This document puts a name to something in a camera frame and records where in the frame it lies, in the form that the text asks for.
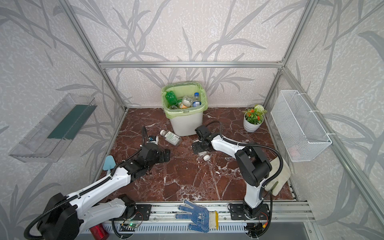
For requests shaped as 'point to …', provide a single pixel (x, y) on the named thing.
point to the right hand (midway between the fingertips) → (201, 142)
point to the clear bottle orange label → (186, 102)
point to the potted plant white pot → (253, 118)
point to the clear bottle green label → (171, 137)
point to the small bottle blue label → (196, 103)
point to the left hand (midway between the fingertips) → (166, 147)
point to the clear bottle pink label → (205, 155)
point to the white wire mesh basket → (298, 129)
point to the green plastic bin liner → (183, 89)
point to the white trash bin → (185, 125)
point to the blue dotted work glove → (204, 220)
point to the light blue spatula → (109, 163)
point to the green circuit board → (130, 225)
